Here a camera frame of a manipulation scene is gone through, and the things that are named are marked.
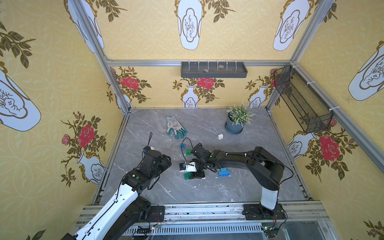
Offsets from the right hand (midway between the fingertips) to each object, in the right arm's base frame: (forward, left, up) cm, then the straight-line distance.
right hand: (189, 174), depth 87 cm
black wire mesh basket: (+29, -66, +25) cm, 76 cm away
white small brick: (+26, -19, +2) cm, 32 cm away
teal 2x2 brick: (+2, -19, +3) cm, 20 cm away
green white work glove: (+32, +13, +2) cm, 35 cm away
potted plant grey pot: (+31, -27, +6) cm, 41 cm away
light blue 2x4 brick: (+1, -21, +1) cm, 21 cm away
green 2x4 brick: (-1, +2, +1) cm, 3 cm away
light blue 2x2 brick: (+18, +5, +1) cm, 19 cm away
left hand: (+3, +10, +12) cm, 16 cm away
